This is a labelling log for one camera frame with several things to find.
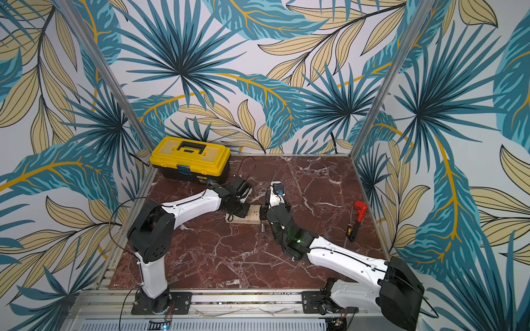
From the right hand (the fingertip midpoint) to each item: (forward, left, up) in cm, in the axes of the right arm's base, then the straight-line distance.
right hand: (268, 196), depth 76 cm
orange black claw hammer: (-3, +2, -18) cm, 18 cm away
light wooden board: (+1, +7, -18) cm, 20 cm away
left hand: (+2, +11, -20) cm, 23 cm away
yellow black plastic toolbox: (+25, +34, -5) cm, 42 cm away
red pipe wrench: (+6, -45, -22) cm, 50 cm away
